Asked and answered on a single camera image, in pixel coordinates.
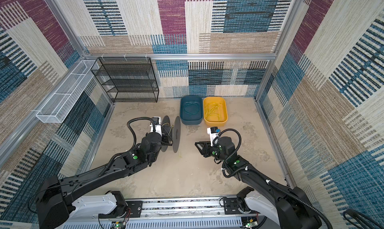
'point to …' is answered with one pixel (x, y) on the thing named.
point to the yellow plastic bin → (212, 120)
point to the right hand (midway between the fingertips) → (197, 146)
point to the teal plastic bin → (191, 110)
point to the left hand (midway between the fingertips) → (165, 125)
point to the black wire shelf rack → (127, 79)
